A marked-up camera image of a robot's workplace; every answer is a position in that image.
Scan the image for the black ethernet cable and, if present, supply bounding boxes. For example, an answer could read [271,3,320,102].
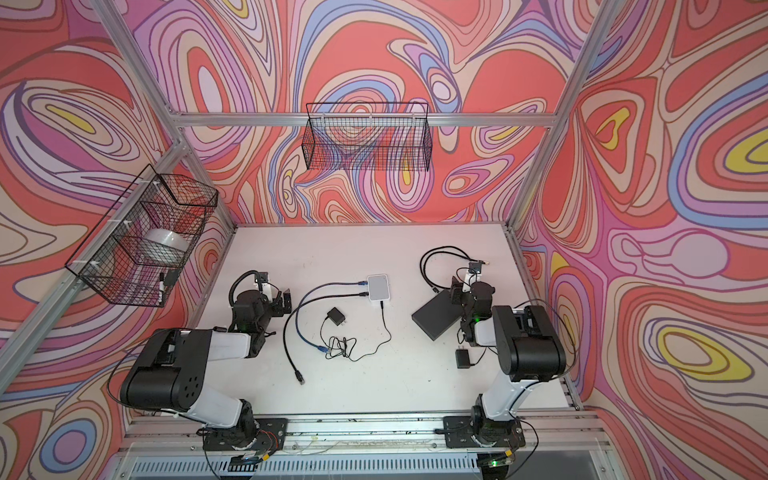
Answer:
[283,291,370,385]
[418,245,488,293]

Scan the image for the blue ethernet cable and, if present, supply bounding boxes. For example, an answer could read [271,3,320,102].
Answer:
[295,280,370,352]

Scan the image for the black power adapter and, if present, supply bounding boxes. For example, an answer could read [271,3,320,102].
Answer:
[454,347,488,370]
[319,299,394,363]

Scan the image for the white small network switch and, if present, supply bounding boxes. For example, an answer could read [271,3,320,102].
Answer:
[367,274,391,302]

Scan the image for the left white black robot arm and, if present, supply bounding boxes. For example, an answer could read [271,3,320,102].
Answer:
[118,270,293,451]

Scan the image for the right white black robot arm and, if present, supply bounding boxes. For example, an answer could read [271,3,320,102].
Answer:
[449,279,567,443]

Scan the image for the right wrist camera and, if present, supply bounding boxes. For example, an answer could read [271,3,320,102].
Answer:
[467,260,485,276]

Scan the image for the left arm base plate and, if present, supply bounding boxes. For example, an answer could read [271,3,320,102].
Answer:
[199,417,289,453]

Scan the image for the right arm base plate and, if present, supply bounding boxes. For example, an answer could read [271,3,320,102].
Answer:
[434,415,526,451]

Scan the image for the left black wire basket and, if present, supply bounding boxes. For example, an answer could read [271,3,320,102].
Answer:
[65,166,219,307]

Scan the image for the black wire basket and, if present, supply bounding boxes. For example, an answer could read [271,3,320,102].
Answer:
[65,166,219,307]
[301,101,433,172]

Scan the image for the back black wire basket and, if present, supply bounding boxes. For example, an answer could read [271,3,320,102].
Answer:
[301,101,433,172]

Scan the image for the aluminium frame rail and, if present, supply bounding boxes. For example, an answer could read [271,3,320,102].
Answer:
[170,111,559,128]

